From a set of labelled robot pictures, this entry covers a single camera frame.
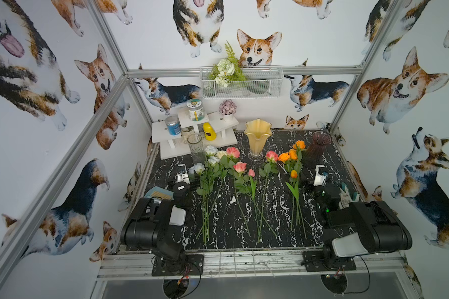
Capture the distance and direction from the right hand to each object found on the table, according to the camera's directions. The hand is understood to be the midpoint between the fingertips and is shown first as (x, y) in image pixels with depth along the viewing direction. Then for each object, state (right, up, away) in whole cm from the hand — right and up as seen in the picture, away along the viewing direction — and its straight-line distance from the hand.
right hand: (317, 168), depth 89 cm
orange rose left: (-12, +4, +16) cm, 20 cm away
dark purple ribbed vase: (+1, +5, +9) cm, 10 cm away
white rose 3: (-53, +8, +14) cm, 55 cm away
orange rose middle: (-7, +6, +16) cm, 18 cm away
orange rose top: (-2, +11, +20) cm, 23 cm away
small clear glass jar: (-69, +19, +22) cm, 75 cm away
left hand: (-64, 0, +2) cm, 64 cm away
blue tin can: (-70, +21, +6) cm, 74 cm away
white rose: (-58, -2, +11) cm, 59 cm away
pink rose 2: (-35, -7, +9) cm, 37 cm away
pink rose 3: (-19, +4, +15) cm, 25 cm away
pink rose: (-40, +7, +18) cm, 44 cm away
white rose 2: (-51, +2, +12) cm, 53 cm away
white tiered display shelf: (-50, +21, +14) cm, 56 cm away
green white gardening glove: (+15, -14, +2) cm, 21 cm away
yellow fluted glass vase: (-27, +18, +12) cm, 34 cm away
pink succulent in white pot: (-43, +31, +9) cm, 54 cm away
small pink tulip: (-30, -9, +7) cm, 32 cm away
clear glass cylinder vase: (-59, +9, +6) cm, 60 cm away
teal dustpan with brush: (-77, -13, +6) cm, 79 cm away
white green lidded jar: (-58, +27, +4) cm, 65 cm away
